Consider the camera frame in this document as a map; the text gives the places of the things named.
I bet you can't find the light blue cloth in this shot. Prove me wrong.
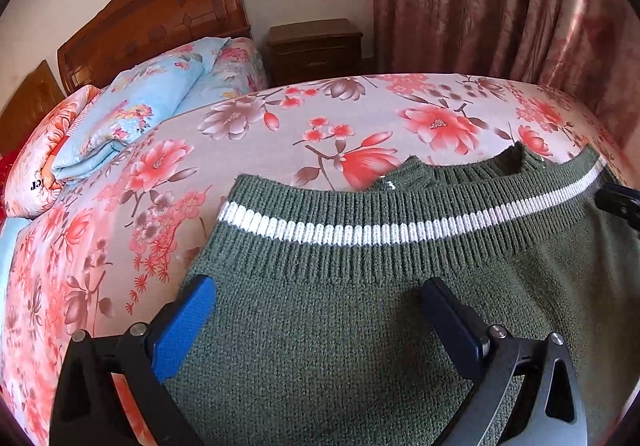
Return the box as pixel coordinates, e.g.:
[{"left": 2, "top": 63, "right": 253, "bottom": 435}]
[{"left": 0, "top": 216, "right": 31, "bottom": 297}]

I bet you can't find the large carved wooden headboard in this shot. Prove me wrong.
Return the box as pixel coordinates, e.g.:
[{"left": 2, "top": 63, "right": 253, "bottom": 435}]
[{"left": 56, "top": 0, "right": 252, "bottom": 97}]

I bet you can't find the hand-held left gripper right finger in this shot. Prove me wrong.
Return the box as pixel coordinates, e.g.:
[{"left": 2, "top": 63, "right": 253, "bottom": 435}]
[{"left": 421, "top": 276, "right": 588, "bottom": 446}]

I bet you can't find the pink floral curtain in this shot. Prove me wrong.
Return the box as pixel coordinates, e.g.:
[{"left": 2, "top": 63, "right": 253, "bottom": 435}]
[{"left": 370, "top": 0, "right": 640, "bottom": 162}]

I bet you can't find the floral bed sheet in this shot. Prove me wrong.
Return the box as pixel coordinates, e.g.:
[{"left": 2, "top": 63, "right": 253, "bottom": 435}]
[{"left": 0, "top": 37, "right": 632, "bottom": 446}]

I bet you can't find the orange floral pillow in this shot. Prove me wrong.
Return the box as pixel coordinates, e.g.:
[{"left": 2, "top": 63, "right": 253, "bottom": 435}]
[{"left": 4, "top": 85, "right": 101, "bottom": 219}]

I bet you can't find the dark wooden nightstand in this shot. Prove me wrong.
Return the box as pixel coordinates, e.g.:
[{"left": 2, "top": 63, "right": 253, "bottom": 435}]
[{"left": 265, "top": 18, "right": 363, "bottom": 88}]

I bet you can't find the folded blue floral quilt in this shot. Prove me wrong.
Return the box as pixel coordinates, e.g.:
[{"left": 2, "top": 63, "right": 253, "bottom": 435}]
[{"left": 51, "top": 37, "right": 233, "bottom": 184}]

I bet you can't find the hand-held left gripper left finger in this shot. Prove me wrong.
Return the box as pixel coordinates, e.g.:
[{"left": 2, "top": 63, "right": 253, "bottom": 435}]
[{"left": 50, "top": 275, "right": 218, "bottom": 446}]

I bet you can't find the small wooden headboard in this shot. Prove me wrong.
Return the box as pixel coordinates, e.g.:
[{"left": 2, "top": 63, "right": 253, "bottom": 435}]
[{"left": 0, "top": 59, "right": 66, "bottom": 154}]

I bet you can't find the green knit sweater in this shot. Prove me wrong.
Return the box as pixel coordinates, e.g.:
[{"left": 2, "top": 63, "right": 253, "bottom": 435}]
[{"left": 162, "top": 142, "right": 640, "bottom": 446}]

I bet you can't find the red patterned blanket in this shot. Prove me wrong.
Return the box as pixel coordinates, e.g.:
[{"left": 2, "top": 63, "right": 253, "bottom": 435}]
[{"left": 0, "top": 151, "right": 21, "bottom": 222}]

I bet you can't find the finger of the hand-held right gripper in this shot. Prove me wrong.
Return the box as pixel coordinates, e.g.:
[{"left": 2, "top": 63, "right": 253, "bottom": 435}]
[{"left": 595, "top": 182, "right": 640, "bottom": 230}]

